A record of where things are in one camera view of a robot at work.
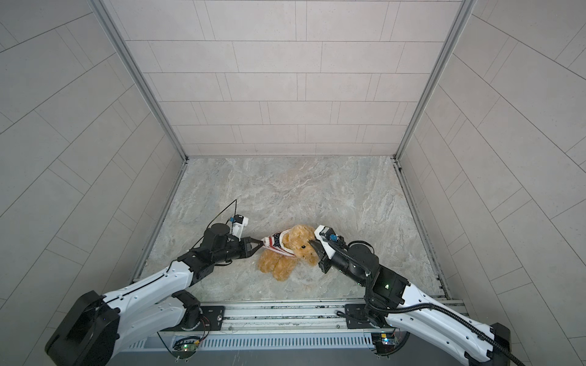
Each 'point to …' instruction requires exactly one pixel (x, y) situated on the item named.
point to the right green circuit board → (384, 341)
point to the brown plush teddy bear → (294, 239)
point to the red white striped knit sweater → (275, 242)
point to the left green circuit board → (185, 348)
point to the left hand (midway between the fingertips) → (267, 243)
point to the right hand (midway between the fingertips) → (309, 242)
